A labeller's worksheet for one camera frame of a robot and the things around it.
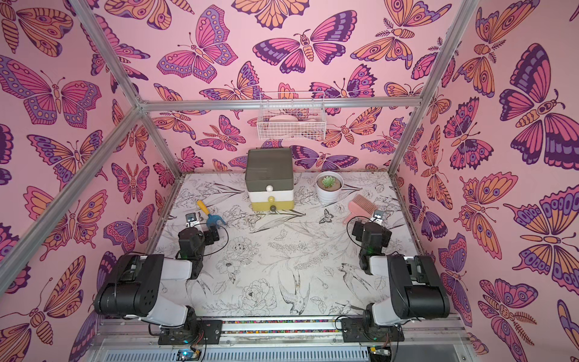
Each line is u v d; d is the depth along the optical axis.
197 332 0.71
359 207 1.06
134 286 0.46
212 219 1.03
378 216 0.79
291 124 0.93
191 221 0.80
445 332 0.73
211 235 0.86
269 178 0.90
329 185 1.00
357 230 0.88
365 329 0.67
